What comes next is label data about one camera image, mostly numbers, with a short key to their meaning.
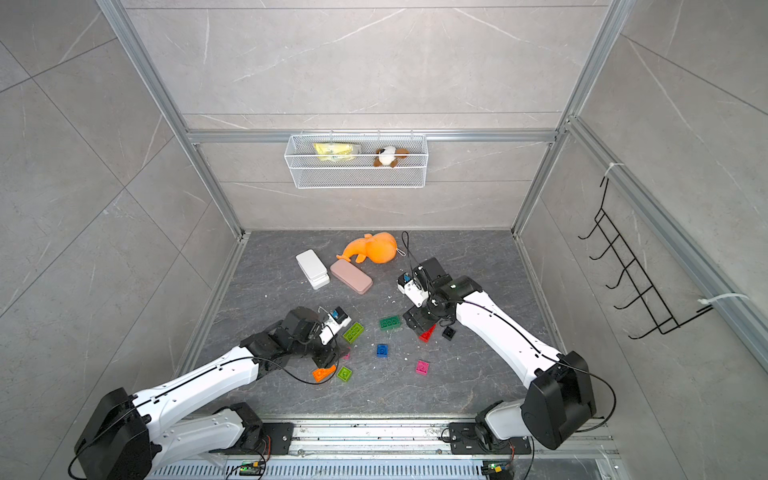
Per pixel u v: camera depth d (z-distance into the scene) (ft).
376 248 3.50
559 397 1.31
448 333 2.97
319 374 2.74
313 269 3.34
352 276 3.42
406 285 2.39
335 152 2.74
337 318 2.34
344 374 2.75
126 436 1.27
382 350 2.89
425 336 2.97
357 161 2.84
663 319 1.94
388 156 2.82
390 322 3.05
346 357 2.71
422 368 2.75
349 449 2.39
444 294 1.84
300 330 2.08
